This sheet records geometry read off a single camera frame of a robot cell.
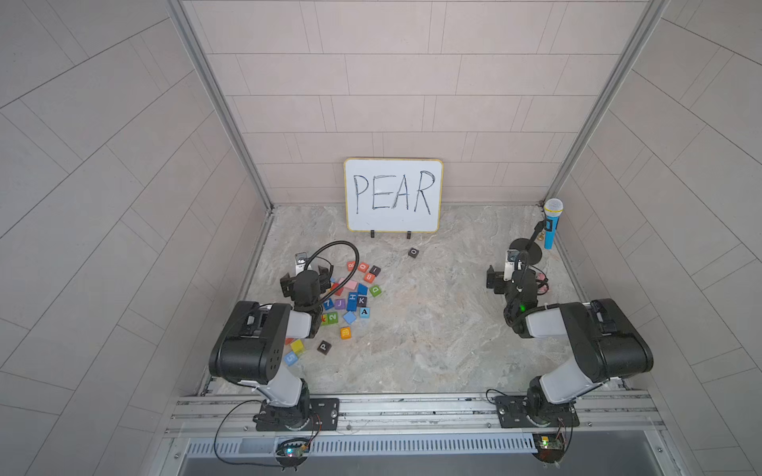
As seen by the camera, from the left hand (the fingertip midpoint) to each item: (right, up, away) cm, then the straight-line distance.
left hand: (308, 264), depth 94 cm
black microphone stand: (+74, +6, +6) cm, 74 cm away
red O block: (+17, -1, +4) cm, 18 cm away
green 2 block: (+9, -15, -8) cm, 19 cm away
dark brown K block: (+18, -10, -5) cm, 21 cm away
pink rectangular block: (+13, -6, 0) cm, 15 cm away
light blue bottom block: (0, -23, -15) cm, 28 cm away
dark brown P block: (+8, -21, -13) cm, 26 cm away
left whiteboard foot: (+20, +10, +11) cm, 25 cm away
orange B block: (+14, -18, -11) cm, 25 cm away
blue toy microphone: (+73, +17, -9) cm, 76 cm away
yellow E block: (+1, -20, -15) cm, 25 cm away
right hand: (+63, +1, +1) cm, 63 cm away
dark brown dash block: (+21, -2, +2) cm, 21 cm away
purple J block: (+11, -11, -5) cm, 17 cm away
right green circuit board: (+64, -39, -26) cm, 79 cm away
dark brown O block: (+34, +3, +8) cm, 35 cm away
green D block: (+22, -8, -2) cm, 23 cm away
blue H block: (+15, -11, -4) cm, 19 cm away
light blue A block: (+19, -13, -7) cm, 24 cm away
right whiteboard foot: (+33, +9, +12) cm, 36 cm away
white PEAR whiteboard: (+27, +23, +8) cm, 37 cm away
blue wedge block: (+17, -8, -1) cm, 19 cm away
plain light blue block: (+14, -15, -7) cm, 22 cm away
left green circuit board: (+5, -37, -30) cm, 48 cm away
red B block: (+19, -5, +1) cm, 20 cm away
